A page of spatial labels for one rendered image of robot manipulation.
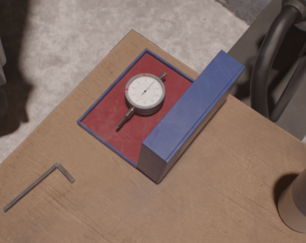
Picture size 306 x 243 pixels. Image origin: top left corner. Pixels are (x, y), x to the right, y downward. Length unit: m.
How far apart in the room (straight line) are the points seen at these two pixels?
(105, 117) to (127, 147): 0.06
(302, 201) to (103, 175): 0.26
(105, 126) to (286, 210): 0.27
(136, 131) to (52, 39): 0.73
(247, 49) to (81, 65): 0.47
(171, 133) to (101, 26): 0.85
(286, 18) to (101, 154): 0.39
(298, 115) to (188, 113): 0.73
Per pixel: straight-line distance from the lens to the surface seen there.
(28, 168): 0.64
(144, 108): 0.61
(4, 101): 1.14
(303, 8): 0.83
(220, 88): 0.54
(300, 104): 1.24
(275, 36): 0.79
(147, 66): 0.69
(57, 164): 0.63
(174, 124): 0.51
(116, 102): 0.66
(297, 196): 0.55
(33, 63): 1.29
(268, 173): 0.64
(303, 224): 0.59
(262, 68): 0.79
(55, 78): 1.25
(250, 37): 1.32
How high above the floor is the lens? 1.06
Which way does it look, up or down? 65 degrees down
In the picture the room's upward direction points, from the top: straight up
